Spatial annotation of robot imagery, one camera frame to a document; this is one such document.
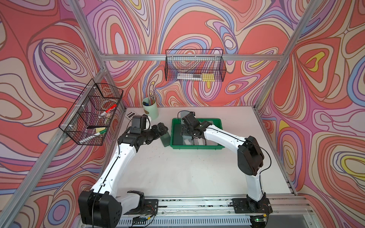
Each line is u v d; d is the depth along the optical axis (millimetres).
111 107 765
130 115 1148
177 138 959
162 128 702
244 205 722
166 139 984
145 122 629
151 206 719
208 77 911
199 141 936
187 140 919
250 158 500
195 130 667
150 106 1021
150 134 697
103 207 375
